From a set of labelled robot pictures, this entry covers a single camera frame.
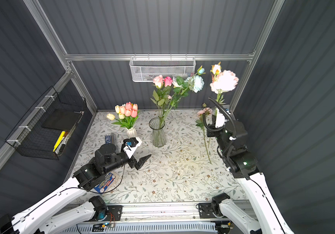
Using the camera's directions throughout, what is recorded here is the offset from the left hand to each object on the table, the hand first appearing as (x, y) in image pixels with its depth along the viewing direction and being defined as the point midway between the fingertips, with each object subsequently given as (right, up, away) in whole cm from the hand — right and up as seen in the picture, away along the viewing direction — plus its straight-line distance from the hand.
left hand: (144, 149), depth 67 cm
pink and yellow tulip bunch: (-11, +17, +8) cm, 21 cm away
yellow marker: (-43, +4, +4) cm, 43 cm away
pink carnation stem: (+12, +27, +13) cm, 32 cm away
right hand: (+33, +16, -5) cm, 37 cm away
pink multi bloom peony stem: (+36, +12, +45) cm, 58 cm away
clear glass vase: (+4, +11, +18) cm, 21 cm away
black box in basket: (-47, +14, +10) cm, 50 cm away
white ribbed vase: (-12, +7, +22) cm, 26 cm away
